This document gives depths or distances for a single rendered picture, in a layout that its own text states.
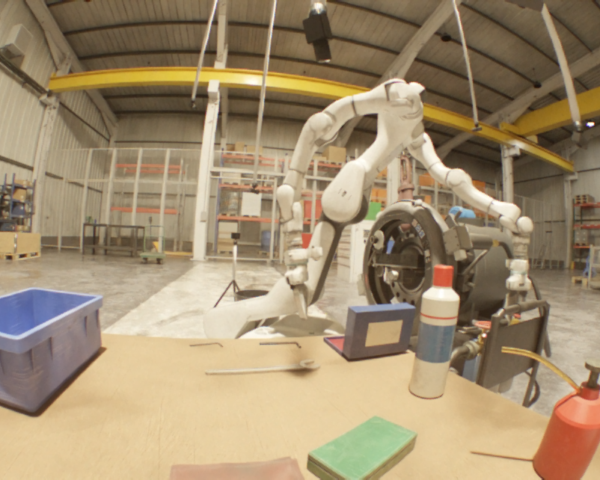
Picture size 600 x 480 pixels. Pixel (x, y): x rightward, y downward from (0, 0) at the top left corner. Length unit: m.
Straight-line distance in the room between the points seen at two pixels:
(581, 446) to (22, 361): 0.66
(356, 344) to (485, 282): 1.25
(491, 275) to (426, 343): 1.35
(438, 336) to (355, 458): 0.25
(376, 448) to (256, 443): 0.15
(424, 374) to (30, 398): 0.59
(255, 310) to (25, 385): 1.02
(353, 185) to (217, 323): 0.85
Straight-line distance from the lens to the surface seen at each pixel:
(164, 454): 0.40
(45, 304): 0.75
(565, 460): 0.41
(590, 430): 0.39
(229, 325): 1.38
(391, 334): 0.70
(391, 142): 1.20
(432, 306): 0.50
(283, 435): 0.43
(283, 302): 1.22
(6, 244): 7.26
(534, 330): 1.19
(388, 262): 1.67
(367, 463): 0.35
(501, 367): 1.05
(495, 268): 1.87
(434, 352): 0.52
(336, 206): 1.14
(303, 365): 0.63
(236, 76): 9.68
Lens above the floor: 0.73
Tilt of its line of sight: level
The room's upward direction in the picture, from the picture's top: 3 degrees clockwise
